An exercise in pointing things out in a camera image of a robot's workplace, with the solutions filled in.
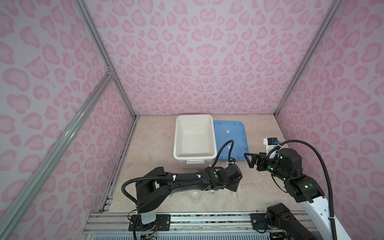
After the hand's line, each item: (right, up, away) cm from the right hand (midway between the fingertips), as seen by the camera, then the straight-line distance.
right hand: (252, 153), depth 70 cm
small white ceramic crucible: (-17, -23, +11) cm, 30 cm away
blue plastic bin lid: (-5, +10, +40) cm, 41 cm away
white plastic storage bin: (-28, +1, +32) cm, 42 cm away
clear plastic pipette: (-39, -28, +9) cm, 49 cm away
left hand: (-6, -15, +8) cm, 18 cm away
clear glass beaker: (-27, -25, +11) cm, 38 cm away
